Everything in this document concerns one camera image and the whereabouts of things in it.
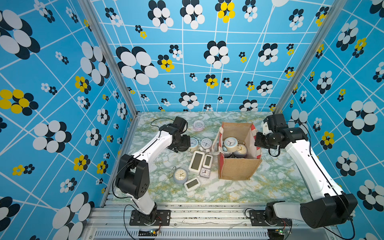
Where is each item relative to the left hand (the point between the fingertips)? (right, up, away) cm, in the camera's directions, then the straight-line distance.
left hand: (185, 142), depth 89 cm
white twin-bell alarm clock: (+26, -8, +3) cm, 27 cm away
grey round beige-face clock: (+35, -5, +2) cm, 35 cm away
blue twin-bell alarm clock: (+27, -1, 0) cm, 27 cm away
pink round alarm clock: (+8, +10, +20) cm, 24 cm away
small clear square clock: (+12, -17, -2) cm, 21 cm away
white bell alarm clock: (+13, -2, +8) cm, 15 cm away
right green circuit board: (+47, -40, -18) cm, 64 cm away
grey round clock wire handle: (-3, -18, -4) cm, 19 cm away
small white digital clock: (+13, -12, +2) cm, 18 cm away
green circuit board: (-19, -42, -17) cm, 49 cm away
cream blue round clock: (+5, -1, +8) cm, 9 cm away
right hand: (+40, +2, -11) cm, 41 cm away
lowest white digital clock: (+4, -23, -6) cm, 24 cm away
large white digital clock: (+7, -12, +2) cm, 14 cm away
